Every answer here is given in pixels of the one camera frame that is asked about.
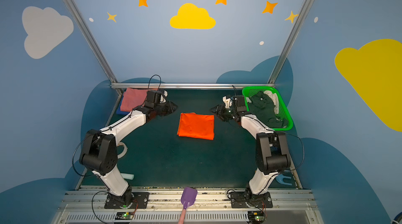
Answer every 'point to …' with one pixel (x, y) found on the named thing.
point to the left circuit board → (124, 215)
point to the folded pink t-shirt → (133, 98)
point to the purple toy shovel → (188, 198)
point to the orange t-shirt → (200, 126)
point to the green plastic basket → (282, 109)
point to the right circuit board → (255, 216)
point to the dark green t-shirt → (261, 105)
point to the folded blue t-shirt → (119, 112)
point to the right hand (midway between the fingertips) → (212, 110)
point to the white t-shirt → (275, 99)
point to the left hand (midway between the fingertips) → (179, 106)
